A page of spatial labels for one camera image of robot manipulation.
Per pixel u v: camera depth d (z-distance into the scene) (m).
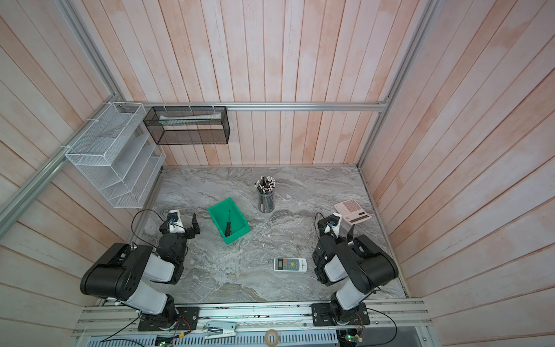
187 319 0.73
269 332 0.72
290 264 0.84
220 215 0.98
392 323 0.66
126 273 0.46
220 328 0.70
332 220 0.73
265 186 0.88
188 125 1.07
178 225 0.74
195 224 0.83
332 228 0.72
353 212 0.99
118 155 0.72
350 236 0.76
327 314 0.72
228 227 0.95
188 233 0.80
